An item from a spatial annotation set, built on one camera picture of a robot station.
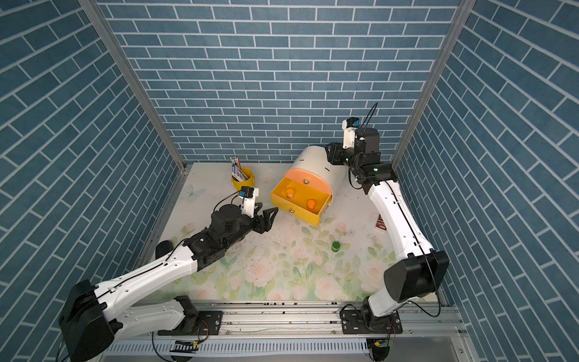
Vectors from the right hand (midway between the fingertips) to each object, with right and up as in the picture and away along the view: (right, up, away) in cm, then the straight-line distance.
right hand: (335, 147), depth 76 cm
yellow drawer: (-12, -19, +14) cm, 27 cm away
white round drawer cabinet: (-6, -2, +17) cm, 18 cm away
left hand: (-20, -21, -2) cm, 29 cm away
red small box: (+24, -30, +22) cm, 44 cm away
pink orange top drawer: (-8, -11, +11) cm, 17 cm away
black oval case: (-67, -38, +12) cm, 78 cm away
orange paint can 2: (-7, -21, +14) cm, 26 cm away
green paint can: (+2, -38, +13) cm, 40 cm away
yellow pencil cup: (-36, -12, +26) cm, 46 cm away
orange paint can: (-17, -16, +19) cm, 30 cm away
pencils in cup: (-39, -8, +19) cm, 44 cm away
